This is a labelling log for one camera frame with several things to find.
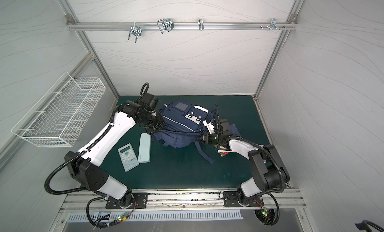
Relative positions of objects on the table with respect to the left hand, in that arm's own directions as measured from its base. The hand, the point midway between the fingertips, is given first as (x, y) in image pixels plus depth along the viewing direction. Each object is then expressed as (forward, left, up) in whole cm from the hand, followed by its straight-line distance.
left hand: (170, 125), depth 76 cm
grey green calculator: (-9, +26, -21) cm, 35 cm away
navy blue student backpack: (+7, -4, -8) cm, 11 cm away
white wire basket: (0, +50, +9) cm, 50 cm away
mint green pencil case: (-7, +18, -21) cm, 29 cm away
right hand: (+3, -16, -13) cm, 21 cm away
